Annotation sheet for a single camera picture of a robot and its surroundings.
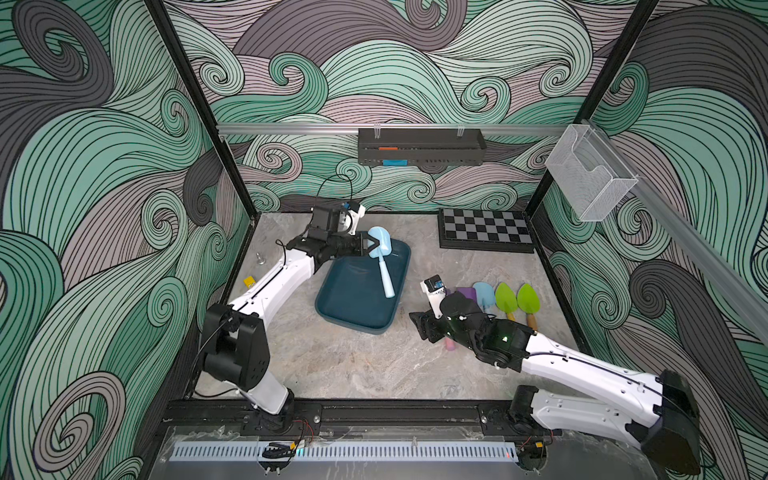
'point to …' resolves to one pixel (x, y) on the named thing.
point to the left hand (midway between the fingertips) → (378, 241)
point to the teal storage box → (362, 292)
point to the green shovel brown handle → (528, 302)
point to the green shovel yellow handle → (506, 300)
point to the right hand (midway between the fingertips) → (423, 309)
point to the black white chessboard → (506, 230)
